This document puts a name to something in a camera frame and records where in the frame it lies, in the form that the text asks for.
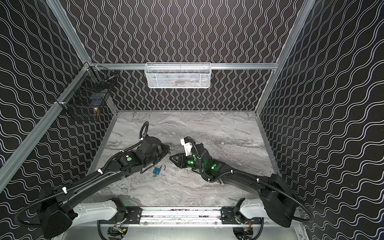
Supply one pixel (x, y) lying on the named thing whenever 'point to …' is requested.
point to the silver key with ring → (154, 175)
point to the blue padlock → (157, 170)
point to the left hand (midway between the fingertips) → (174, 148)
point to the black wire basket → (87, 95)
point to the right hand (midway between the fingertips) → (171, 158)
